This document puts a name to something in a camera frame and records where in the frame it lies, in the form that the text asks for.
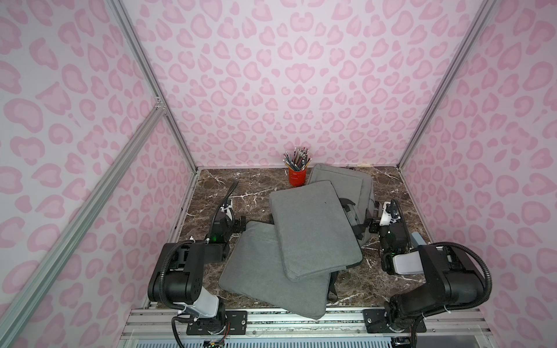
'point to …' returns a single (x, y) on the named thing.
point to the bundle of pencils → (299, 160)
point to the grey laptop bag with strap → (255, 270)
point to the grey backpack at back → (355, 194)
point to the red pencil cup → (297, 178)
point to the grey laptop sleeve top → (314, 233)
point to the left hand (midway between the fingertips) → (234, 211)
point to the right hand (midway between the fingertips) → (380, 209)
